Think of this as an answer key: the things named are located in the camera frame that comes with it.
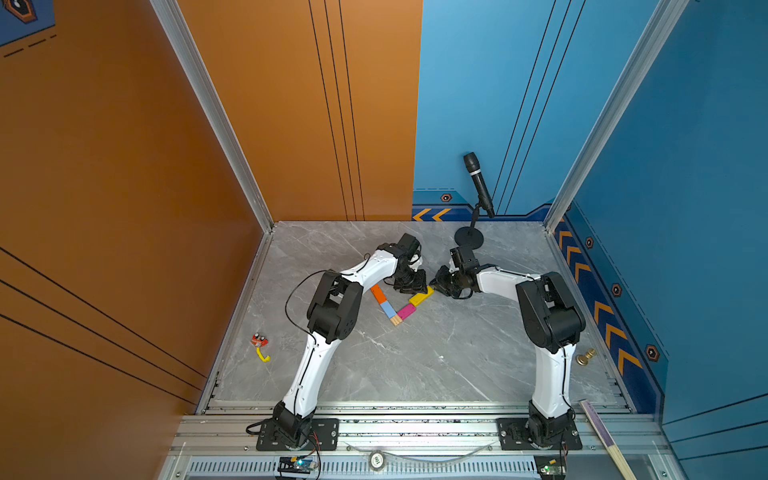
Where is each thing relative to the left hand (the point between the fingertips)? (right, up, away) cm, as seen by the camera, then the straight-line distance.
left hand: (426, 287), depth 100 cm
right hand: (+2, +1, +2) cm, 3 cm away
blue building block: (-12, -7, -6) cm, 15 cm away
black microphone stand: (+19, +18, +14) cm, 29 cm away
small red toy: (-50, -15, -13) cm, 54 cm away
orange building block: (-16, -2, 0) cm, 16 cm away
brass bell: (+43, -19, -15) cm, 50 cm away
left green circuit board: (-35, -39, -29) cm, 60 cm away
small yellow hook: (-48, -19, -14) cm, 54 cm away
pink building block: (-7, -7, -5) cm, 11 cm away
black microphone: (+20, +30, 0) cm, 36 cm away
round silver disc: (-15, -34, -34) cm, 50 cm away
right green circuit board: (+27, -40, -29) cm, 56 cm away
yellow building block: (-3, -3, -3) cm, 5 cm away
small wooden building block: (-10, -9, -8) cm, 16 cm away
